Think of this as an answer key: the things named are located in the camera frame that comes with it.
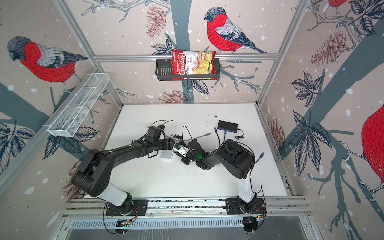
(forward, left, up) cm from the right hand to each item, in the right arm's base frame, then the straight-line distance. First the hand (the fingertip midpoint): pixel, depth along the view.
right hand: (177, 155), depth 92 cm
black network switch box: (+23, -34, +1) cm, 41 cm away
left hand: (+5, +5, +6) cm, 9 cm away
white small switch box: (-1, +6, +3) cm, 7 cm away
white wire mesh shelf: (+3, +50, +33) cm, 60 cm away
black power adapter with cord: (+14, +2, +1) cm, 14 cm away
